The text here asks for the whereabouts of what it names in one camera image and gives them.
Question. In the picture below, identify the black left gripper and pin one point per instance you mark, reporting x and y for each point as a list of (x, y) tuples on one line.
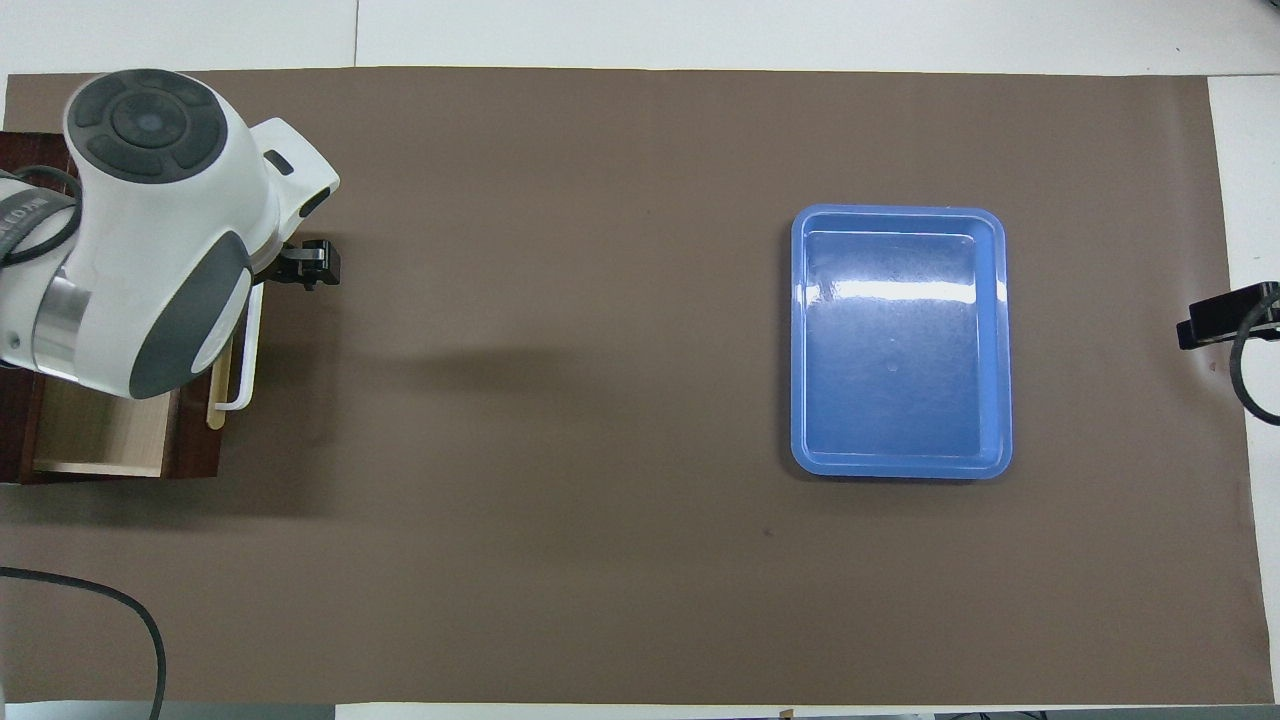
[(285, 265)]

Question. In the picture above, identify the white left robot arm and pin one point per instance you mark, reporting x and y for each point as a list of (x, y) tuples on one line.
[(160, 220)]

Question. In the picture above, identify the blue plastic tray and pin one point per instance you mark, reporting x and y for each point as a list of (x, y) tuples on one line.
[(900, 340)]

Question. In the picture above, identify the brown table mat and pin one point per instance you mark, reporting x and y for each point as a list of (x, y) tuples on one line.
[(600, 450)]

